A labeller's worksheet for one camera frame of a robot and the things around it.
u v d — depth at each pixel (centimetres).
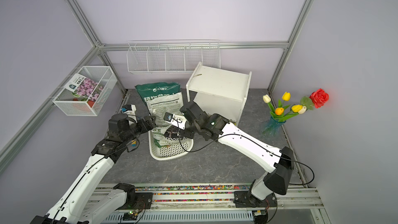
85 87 74
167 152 89
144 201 73
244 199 74
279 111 70
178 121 57
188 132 62
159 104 84
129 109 67
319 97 66
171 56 100
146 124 68
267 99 78
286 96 77
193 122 50
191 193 77
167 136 72
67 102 71
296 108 71
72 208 40
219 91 73
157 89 81
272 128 89
